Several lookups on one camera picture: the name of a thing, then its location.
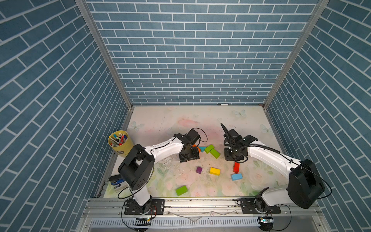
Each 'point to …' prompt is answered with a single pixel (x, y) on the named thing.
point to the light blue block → (236, 176)
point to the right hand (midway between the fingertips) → (228, 157)
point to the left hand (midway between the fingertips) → (197, 160)
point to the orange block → (194, 145)
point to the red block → (236, 167)
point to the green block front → (181, 190)
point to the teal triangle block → (202, 148)
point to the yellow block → (215, 171)
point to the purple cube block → (199, 169)
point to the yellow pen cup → (120, 142)
